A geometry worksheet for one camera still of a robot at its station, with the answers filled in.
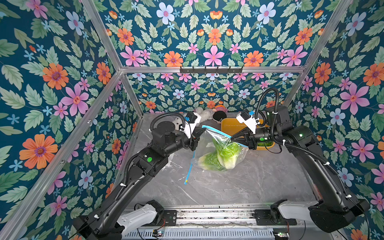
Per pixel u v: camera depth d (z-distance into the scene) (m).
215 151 0.68
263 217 0.73
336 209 0.38
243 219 0.75
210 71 0.93
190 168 0.91
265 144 0.57
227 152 0.62
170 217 0.74
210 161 0.69
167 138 0.44
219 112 1.10
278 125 0.47
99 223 0.37
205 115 1.03
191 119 0.49
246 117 0.53
